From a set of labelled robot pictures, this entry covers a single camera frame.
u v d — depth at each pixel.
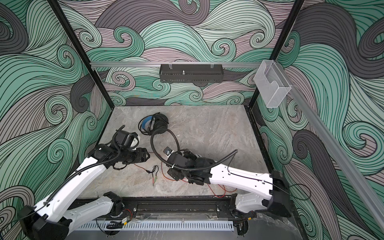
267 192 0.39
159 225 0.70
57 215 0.39
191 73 0.95
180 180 0.73
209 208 0.75
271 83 0.79
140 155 0.65
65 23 0.76
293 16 0.74
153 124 1.06
